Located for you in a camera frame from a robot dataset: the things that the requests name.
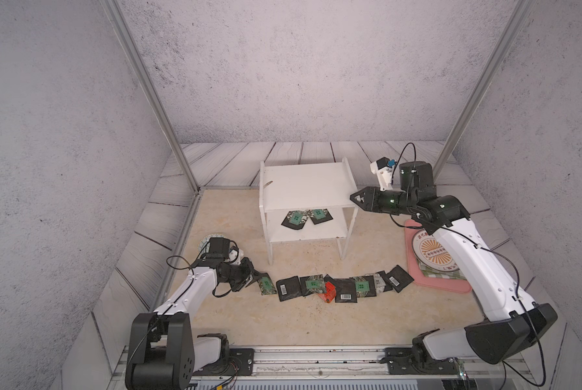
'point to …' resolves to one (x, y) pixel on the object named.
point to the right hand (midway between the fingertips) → (354, 197)
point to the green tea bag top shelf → (314, 283)
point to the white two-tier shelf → (307, 201)
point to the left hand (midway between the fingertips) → (265, 274)
